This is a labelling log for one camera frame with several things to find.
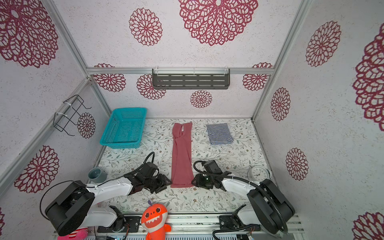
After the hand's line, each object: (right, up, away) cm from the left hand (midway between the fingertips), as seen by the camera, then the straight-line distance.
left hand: (170, 187), depth 85 cm
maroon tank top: (+6, +11, +10) cm, 16 cm away
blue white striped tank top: (+32, +30, +25) cm, 51 cm away
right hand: (+13, +3, +1) cm, 14 cm away
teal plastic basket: (-40, +34, +31) cm, 61 cm away
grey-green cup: (-43, +6, +2) cm, 44 cm away
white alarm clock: (+52, +7, +2) cm, 52 cm away
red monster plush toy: (-5, -9, -17) cm, 20 cm away
